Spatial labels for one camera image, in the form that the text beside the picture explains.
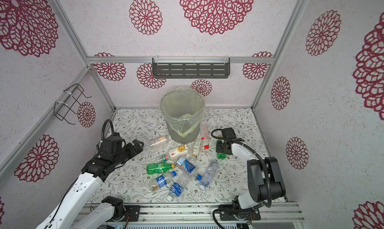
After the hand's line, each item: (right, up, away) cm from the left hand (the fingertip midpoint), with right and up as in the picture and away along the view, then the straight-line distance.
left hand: (138, 149), depth 79 cm
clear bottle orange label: (+8, +2, +16) cm, 18 cm away
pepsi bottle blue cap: (+13, -17, +1) cm, 21 cm away
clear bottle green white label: (+31, -1, +13) cm, 34 cm away
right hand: (+47, 0, +15) cm, 49 cm away
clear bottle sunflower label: (+19, -3, +11) cm, 22 cm away
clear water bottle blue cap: (+39, -15, +8) cm, 43 cm away
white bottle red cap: (+37, +7, +21) cm, 43 cm away
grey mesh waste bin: (+18, +5, +18) cm, 26 cm away
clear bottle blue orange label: (+27, -11, +5) cm, 29 cm away
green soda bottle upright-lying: (+46, -6, +10) cm, 47 cm away
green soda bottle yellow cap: (+10, -11, +5) cm, 16 cm away
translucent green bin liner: (+22, +24, +19) cm, 38 cm away
